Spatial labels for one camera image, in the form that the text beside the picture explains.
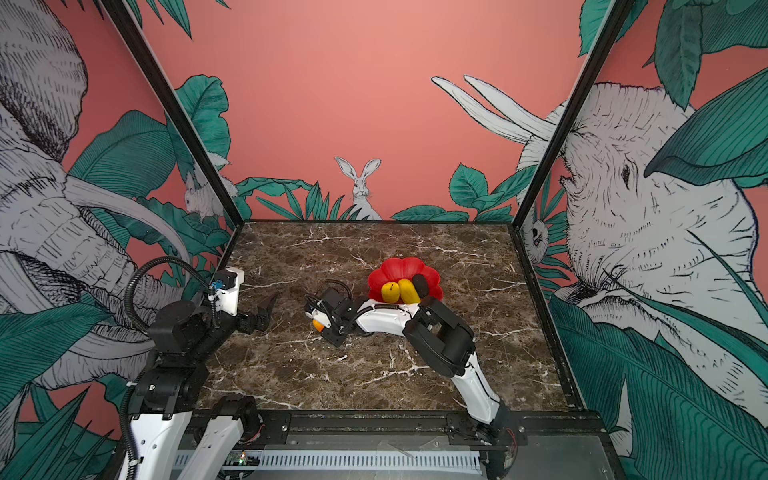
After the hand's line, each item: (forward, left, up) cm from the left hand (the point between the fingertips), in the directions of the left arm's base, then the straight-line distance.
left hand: (254, 284), depth 67 cm
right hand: (+1, -11, -28) cm, 30 cm away
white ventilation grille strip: (-32, -22, -29) cm, 49 cm away
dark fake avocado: (+16, -42, -27) cm, 52 cm away
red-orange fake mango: (+1, -10, -26) cm, 28 cm away
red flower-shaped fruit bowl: (+22, -33, -28) cm, 49 cm away
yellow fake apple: (+12, -32, -25) cm, 42 cm away
